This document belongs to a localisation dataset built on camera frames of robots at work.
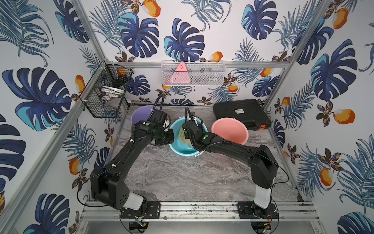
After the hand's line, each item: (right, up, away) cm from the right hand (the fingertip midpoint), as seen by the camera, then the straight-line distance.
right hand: (191, 125), depth 87 cm
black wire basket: (-49, +18, -4) cm, 53 cm away
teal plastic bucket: (-8, -13, +3) cm, 16 cm away
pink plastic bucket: (+25, -3, +4) cm, 26 cm away
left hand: (-9, -9, -4) cm, 14 cm away
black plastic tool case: (+46, +10, +24) cm, 52 cm away
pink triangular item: (-6, +31, +4) cm, 32 cm away
